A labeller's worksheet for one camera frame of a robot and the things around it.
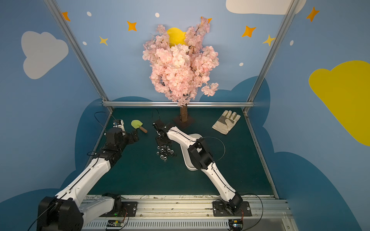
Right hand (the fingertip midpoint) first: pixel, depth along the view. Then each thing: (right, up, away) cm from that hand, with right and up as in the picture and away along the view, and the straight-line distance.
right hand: (163, 141), depth 101 cm
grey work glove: (+49, +14, +14) cm, 53 cm away
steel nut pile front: (+1, -9, -7) cm, 12 cm away
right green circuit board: (+42, -39, -28) cm, 64 cm away
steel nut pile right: (+6, -7, -5) cm, 11 cm away
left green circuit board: (-19, -38, -29) cm, 51 cm away
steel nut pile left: (-2, -7, -5) cm, 9 cm away
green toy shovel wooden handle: (-22, +12, +11) cm, 27 cm away
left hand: (-17, +9, -17) cm, 26 cm away
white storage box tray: (+16, -5, -10) cm, 20 cm away
